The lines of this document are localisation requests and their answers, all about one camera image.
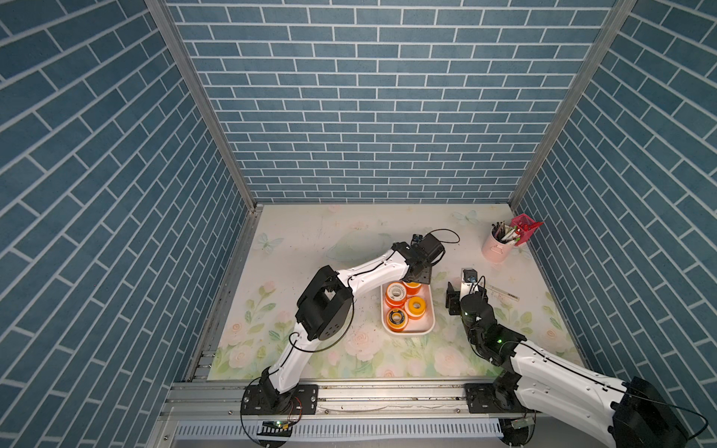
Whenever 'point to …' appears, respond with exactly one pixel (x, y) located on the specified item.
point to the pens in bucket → (505, 233)
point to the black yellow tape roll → (397, 319)
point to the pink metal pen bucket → (496, 250)
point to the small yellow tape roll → (415, 307)
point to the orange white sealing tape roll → (396, 294)
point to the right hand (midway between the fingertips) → (461, 285)
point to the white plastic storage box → (425, 326)
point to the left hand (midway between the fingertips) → (425, 277)
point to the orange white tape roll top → (412, 287)
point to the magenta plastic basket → (526, 226)
